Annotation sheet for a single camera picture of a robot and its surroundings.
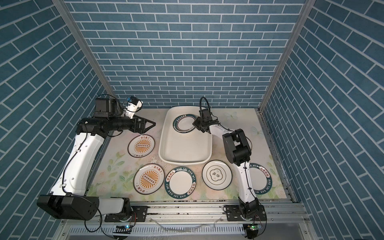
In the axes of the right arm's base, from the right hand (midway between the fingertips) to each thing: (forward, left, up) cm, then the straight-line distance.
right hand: (192, 121), depth 105 cm
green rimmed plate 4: (-34, -44, -8) cm, 56 cm away
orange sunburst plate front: (-40, +21, -6) cm, 45 cm away
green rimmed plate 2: (0, +11, -4) cm, 12 cm away
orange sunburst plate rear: (-19, +33, -6) cm, 38 cm away
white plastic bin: (-14, +7, -6) cm, 17 cm away
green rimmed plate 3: (+2, +7, -5) cm, 9 cm away
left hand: (-24, +17, +27) cm, 39 cm away
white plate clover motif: (-34, -18, -7) cm, 39 cm away
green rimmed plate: (-40, +3, -7) cm, 41 cm away
